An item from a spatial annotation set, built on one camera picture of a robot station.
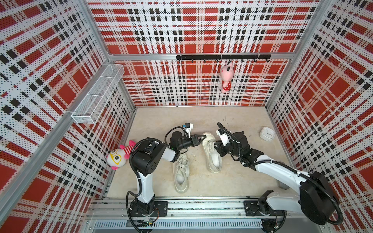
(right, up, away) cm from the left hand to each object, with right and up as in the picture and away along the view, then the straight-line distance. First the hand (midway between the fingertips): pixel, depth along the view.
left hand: (206, 136), depth 89 cm
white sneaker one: (+4, -13, -6) cm, 15 cm away
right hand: (+5, -3, -6) cm, 8 cm away
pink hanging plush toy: (+13, +40, +2) cm, 42 cm away
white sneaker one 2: (-15, -18, -10) cm, 26 cm away
